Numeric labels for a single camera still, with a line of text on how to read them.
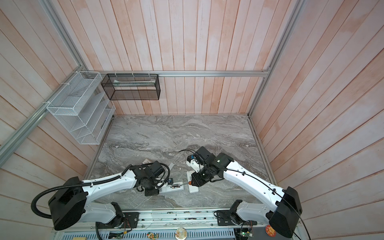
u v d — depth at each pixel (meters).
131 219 0.74
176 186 0.83
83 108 0.73
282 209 0.39
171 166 0.92
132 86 1.05
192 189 0.82
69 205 0.41
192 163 0.69
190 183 0.73
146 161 0.93
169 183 0.73
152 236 0.69
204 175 0.62
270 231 0.70
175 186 0.83
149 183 0.63
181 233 0.70
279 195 0.41
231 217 0.66
